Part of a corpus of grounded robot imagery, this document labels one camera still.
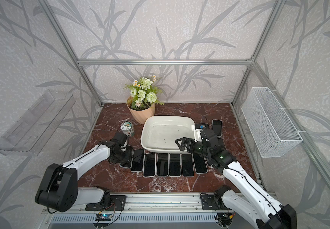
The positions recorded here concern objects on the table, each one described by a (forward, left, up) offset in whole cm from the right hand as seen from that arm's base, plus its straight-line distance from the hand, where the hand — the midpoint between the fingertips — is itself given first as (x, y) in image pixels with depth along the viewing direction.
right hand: (181, 141), depth 75 cm
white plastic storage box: (+18, +15, -21) cm, 31 cm away
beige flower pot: (+25, +26, -9) cm, 37 cm away
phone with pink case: (-6, +19, -19) cm, 27 cm away
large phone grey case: (-5, -12, -20) cm, 24 cm away
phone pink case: (-5, -4, -21) cm, 22 cm away
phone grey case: (-5, +27, -20) cm, 34 cm away
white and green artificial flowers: (+28, +22, +10) cm, 37 cm away
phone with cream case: (-6, +4, -19) cm, 21 cm away
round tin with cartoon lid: (+17, +36, -12) cm, 41 cm away
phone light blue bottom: (-3, +33, -23) cm, 41 cm away
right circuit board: (-30, -23, -26) cm, 46 cm away
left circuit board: (-31, +40, -21) cm, 54 cm away
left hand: (-2, +33, -18) cm, 37 cm away
